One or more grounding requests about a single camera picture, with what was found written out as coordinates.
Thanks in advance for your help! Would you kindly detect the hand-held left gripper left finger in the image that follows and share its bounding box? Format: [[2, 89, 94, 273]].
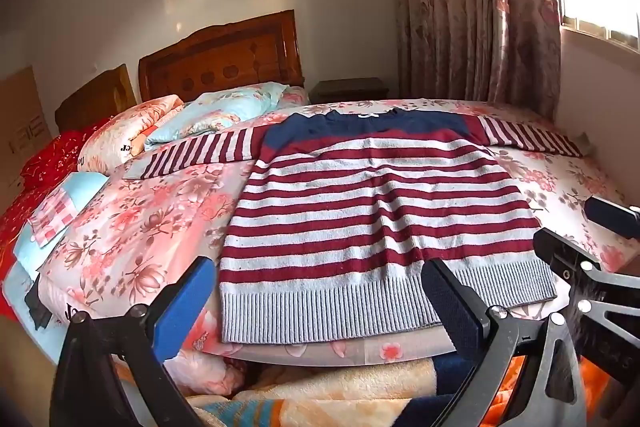
[[50, 256, 217, 427]]

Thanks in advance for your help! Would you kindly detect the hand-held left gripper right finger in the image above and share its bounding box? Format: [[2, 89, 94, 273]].
[[421, 258, 588, 427]]

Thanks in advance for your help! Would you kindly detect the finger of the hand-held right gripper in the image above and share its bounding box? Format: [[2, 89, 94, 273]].
[[584, 195, 640, 239], [532, 228, 640, 308]]

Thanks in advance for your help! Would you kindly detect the red white striped sweater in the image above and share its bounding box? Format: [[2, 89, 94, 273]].
[[122, 107, 585, 345]]

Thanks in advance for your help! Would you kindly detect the pink floral bed sheet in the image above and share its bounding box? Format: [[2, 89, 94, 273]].
[[37, 99, 640, 368]]

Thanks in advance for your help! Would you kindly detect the small black object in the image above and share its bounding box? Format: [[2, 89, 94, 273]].
[[24, 284, 53, 332]]

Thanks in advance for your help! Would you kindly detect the light blue folded cloth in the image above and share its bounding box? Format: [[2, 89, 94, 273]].
[[12, 172, 108, 278]]

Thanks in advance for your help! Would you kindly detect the orange patterned blanket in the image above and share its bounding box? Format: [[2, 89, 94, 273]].
[[185, 352, 640, 427]]

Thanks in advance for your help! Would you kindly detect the pink checked cloth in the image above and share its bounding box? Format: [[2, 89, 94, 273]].
[[28, 187, 83, 249]]

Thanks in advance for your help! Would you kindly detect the pink floral quilt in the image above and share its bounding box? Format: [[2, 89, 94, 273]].
[[77, 94, 185, 172]]

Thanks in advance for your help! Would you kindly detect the red blanket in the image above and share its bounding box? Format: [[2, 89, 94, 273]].
[[0, 117, 113, 323]]

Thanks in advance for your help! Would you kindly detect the light blue floral pillow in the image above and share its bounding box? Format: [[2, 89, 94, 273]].
[[145, 82, 291, 145]]

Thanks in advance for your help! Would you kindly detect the small wooden headboard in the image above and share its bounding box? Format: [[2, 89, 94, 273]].
[[54, 64, 138, 132]]

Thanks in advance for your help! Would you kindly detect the dark wooden nightstand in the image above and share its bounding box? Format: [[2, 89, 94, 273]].
[[309, 78, 391, 105]]

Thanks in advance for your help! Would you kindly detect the cardboard box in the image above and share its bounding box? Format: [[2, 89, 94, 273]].
[[0, 66, 53, 212]]

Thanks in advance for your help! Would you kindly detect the large wooden headboard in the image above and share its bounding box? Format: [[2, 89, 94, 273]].
[[138, 10, 305, 104]]

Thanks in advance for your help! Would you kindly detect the floral curtain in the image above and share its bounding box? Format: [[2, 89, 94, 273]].
[[390, 0, 563, 122]]

